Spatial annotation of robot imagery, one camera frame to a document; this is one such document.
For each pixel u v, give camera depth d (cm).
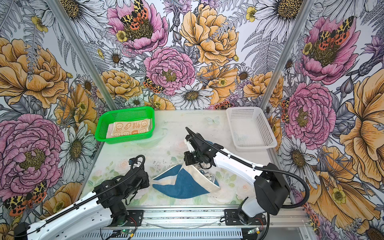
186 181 81
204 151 64
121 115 124
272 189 43
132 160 71
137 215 75
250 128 106
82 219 49
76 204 48
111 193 54
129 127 108
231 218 73
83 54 88
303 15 74
